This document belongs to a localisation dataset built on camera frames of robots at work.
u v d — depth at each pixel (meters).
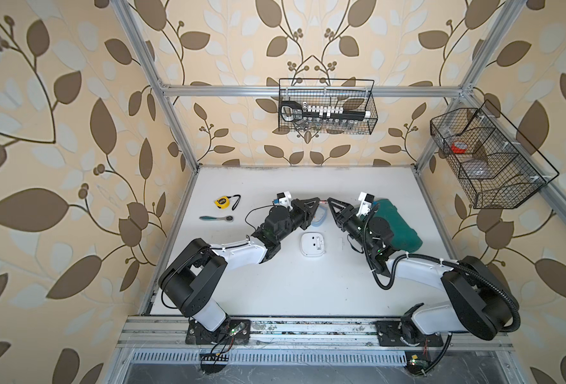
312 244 0.91
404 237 0.91
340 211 0.74
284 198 0.80
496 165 0.74
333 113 0.82
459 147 0.81
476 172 0.74
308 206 0.78
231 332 0.74
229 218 1.01
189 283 0.45
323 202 0.79
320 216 0.99
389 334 0.73
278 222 0.64
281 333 0.75
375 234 0.63
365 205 0.75
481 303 0.43
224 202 1.05
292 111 0.84
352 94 0.91
